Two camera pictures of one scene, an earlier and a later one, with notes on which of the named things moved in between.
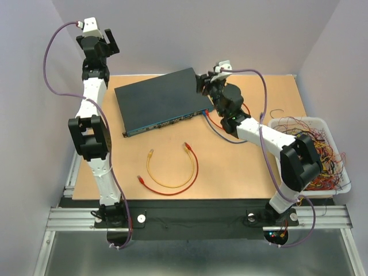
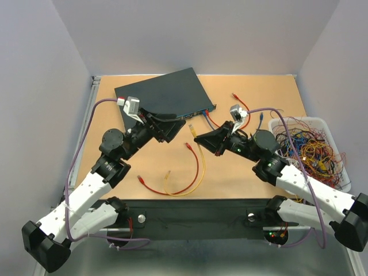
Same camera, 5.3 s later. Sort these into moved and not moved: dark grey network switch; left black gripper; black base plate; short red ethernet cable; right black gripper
Moved: left black gripper; right black gripper
Not moved: black base plate; short red ethernet cable; dark grey network switch
